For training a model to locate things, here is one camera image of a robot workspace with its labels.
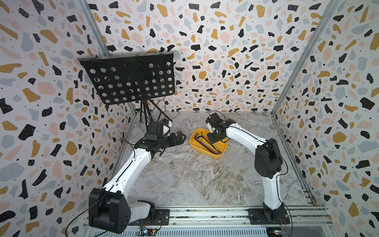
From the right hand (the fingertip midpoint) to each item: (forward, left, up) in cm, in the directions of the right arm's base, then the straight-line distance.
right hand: (212, 138), depth 95 cm
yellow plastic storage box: (0, -7, -9) cm, 11 cm away
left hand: (-9, +18, +12) cm, 23 cm away
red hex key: (-4, -1, -8) cm, 9 cm away
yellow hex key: (-3, -1, -8) cm, 9 cm away
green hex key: (-1, -2, -7) cm, 8 cm away
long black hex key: (+4, +11, -6) cm, 14 cm away
